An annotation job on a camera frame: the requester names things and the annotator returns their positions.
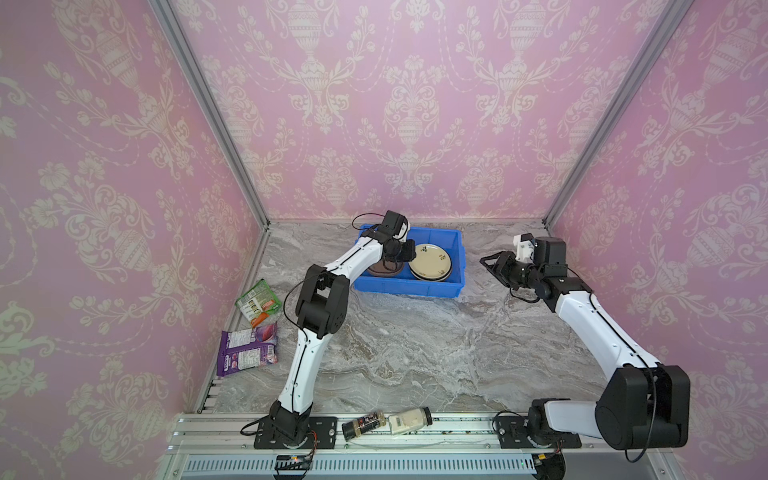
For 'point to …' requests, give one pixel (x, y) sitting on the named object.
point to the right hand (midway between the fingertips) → (485, 261)
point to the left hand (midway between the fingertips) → (415, 254)
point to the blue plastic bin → (405, 283)
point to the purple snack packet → (241, 349)
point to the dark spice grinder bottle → (357, 428)
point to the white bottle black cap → (410, 420)
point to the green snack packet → (258, 303)
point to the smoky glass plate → (384, 268)
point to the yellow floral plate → (432, 263)
